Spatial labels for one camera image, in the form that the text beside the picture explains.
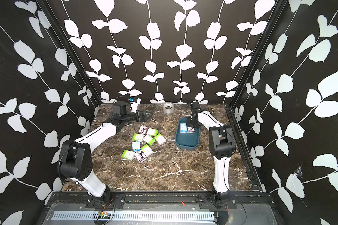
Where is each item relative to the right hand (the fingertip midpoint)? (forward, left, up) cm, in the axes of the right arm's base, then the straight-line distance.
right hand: (188, 122), depth 102 cm
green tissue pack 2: (-11, +36, -4) cm, 38 cm away
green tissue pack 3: (-13, +28, -3) cm, 31 cm away
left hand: (-5, +26, +17) cm, 32 cm away
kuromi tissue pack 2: (-26, +32, -3) cm, 42 cm away
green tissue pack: (-6, +27, -4) cm, 28 cm away
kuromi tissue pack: (-5, -1, -3) cm, 6 cm away
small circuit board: (-57, +46, -6) cm, 73 cm away
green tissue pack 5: (-25, +40, -3) cm, 47 cm away
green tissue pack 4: (-21, +29, -3) cm, 36 cm away
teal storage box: (-11, +2, -5) cm, 12 cm away
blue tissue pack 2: (-19, +36, -3) cm, 41 cm away
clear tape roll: (+20, +16, -5) cm, 26 cm away
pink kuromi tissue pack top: (-6, +34, -3) cm, 34 cm away
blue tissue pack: (-3, +4, -3) cm, 6 cm away
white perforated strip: (-57, +32, -5) cm, 65 cm away
